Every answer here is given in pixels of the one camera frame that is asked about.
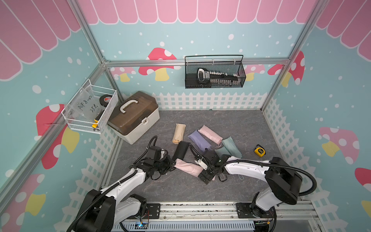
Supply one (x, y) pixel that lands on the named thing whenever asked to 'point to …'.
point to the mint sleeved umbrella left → (221, 151)
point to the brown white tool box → (136, 114)
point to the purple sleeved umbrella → (199, 140)
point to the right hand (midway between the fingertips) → (205, 172)
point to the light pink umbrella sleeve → (193, 169)
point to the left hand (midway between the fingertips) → (177, 165)
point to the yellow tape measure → (259, 151)
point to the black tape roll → (105, 99)
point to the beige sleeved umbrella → (178, 133)
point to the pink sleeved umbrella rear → (211, 135)
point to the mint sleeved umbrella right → (232, 148)
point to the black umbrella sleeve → (180, 151)
